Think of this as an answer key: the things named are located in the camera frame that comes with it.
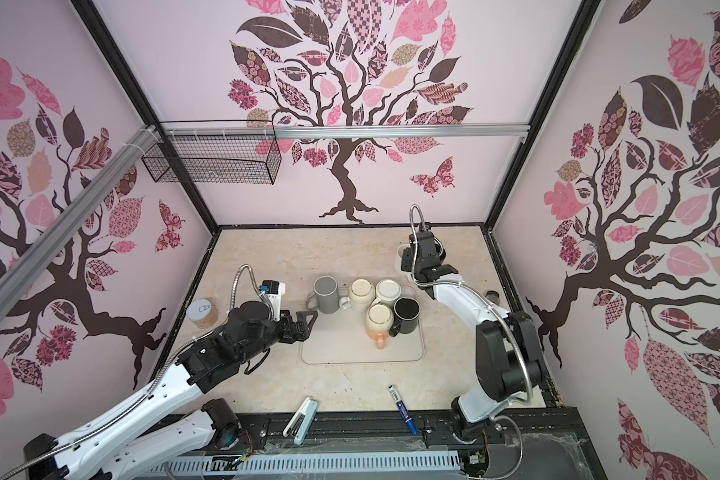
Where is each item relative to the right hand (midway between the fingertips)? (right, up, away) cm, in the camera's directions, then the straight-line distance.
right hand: (415, 249), depth 91 cm
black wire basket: (-74, +38, +31) cm, 89 cm away
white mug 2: (-4, -4, +16) cm, 17 cm away
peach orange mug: (-11, -21, -8) cm, 25 cm away
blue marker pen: (-6, -42, -15) cm, 45 cm away
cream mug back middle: (-17, -15, -1) cm, 22 cm away
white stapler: (-32, -45, -15) cm, 57 cm away
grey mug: (-28, -14, -3) cm, 31 cm away
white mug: (-9, -13, +2) cm, 16 cm away
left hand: (-31, -18, -16) cm, 40 cm away
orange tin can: (-66, -20, -1) cm, 69 cm away
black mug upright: (-3, -19, -6) cm, 20 cm away
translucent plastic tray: (-23, -28, -1) cm, 36 cm away
